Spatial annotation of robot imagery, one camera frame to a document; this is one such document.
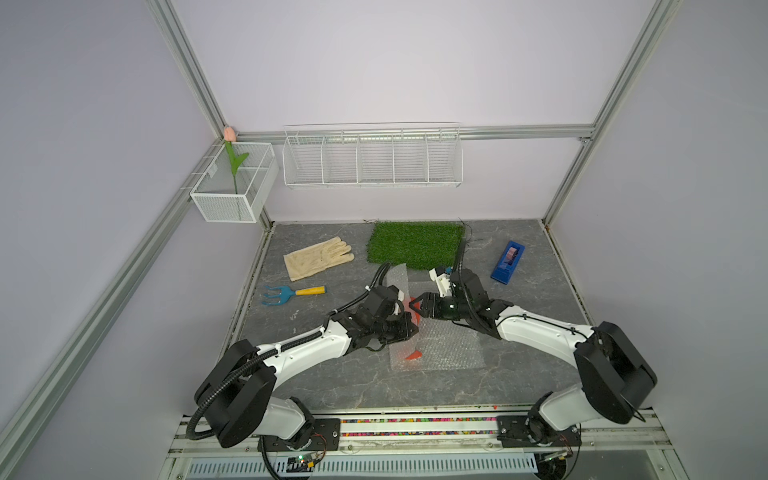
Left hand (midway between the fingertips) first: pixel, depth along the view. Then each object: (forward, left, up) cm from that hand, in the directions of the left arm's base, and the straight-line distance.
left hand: (420, 332), depth 80 cm
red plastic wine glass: (+4, 0, 0) cm, 4 cm away
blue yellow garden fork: (+22, +42, -11) cm, 49 cm away
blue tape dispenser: (+26, -34, -6) cm, 43 cm away
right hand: (+8, +1, +1) cm, 8 cm away
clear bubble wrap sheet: (+1, -7, -11) cm, 13 cm away
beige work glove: (+35, +37, -11) cm, 52 cm away
